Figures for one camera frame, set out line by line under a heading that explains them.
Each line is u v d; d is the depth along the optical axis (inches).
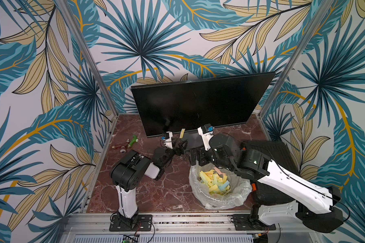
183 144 31.6
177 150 31.3
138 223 27.2
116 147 38.5
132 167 20.6
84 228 34.0
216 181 32.0
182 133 34.6
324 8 27.0
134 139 40.5
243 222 28.7
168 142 31.0
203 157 21.2
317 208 15.6
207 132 20.9
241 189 23.2
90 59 33.8
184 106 40.9
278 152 36.3
